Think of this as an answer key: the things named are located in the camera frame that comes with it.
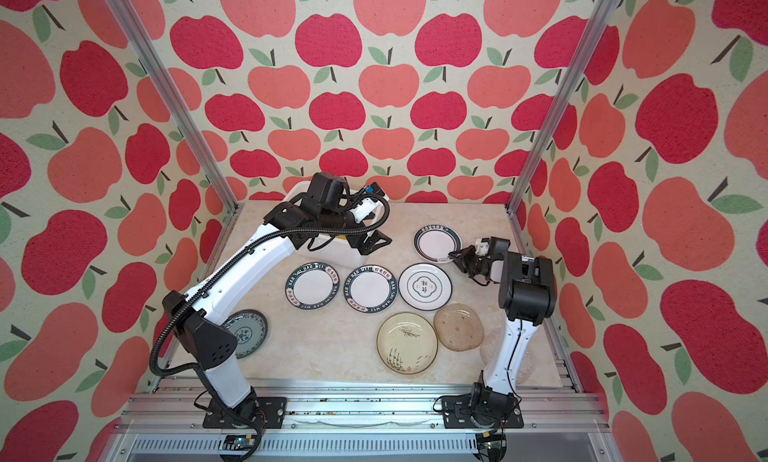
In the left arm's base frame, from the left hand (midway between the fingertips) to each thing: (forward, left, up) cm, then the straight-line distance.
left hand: (385, 228), depth 73 cm
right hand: (+13, -26, -29) cm, 41 cm away
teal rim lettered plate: (+2, +24, -32) cm, 40 cm away
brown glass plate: (-13, -22, -31) cm, 40 cm away
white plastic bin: (-8, +12, +1) cm, 14 cm away
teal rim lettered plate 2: (+2, +5, -33) cm, 34 cm away
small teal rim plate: (+21, -19, -32) cm, 42 cm away
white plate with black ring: (+2, -14, -31) cm, 34 cm away
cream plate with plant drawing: (-18, -6, -30) cm, 36 cm away
